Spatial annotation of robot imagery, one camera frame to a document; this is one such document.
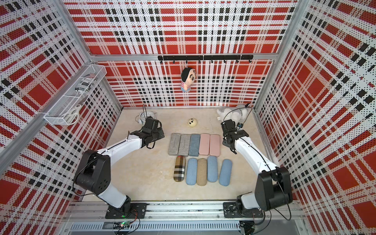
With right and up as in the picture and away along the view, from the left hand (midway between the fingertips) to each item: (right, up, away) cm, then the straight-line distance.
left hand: (163, 132), depth 94 cm
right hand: (+44, -5, -8) cm, 45 cm away
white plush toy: (+50, +11, +8) cm, 52 cm away
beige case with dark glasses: (+11, -22, -10) cm, 27 cm away
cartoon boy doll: (+16, +36, -3) cm, 39 cm away
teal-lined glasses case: (+13, -8, +2) cm, 16 cm away
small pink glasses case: (+34, -10, +2) cm, 35 cm away
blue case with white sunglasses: (+19, -22, -9) cm, 30 cm away
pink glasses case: (+27, -7, +5) cm, 29 cm away
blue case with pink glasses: (+31, -21, -7) cm, 38 cm away
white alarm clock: (-20, +12, +20) cm, 30 cm away
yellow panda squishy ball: (+18, +7, +14) cm, 24 cm away
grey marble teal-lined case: (+7, -8, +3) cm, 11 cm away
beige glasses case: (+25, -22, -10) cm, 35 cm away
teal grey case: (+20, -9, +2) cm, 22 cm away
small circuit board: (-14, -43, -24) cm, 51 cm away
